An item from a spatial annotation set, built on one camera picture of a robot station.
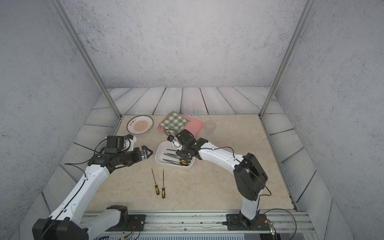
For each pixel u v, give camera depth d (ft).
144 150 2.33
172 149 3.30
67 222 1.28
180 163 3.07
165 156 3.18
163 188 2.77
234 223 2.38
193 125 3.79
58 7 2.29
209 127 3.62
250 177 1.51
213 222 2.44
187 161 3.07
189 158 3.08
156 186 2.78
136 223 2.39
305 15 2.38
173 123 3.76
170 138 2.45
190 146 2.11
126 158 2.16
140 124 3.78
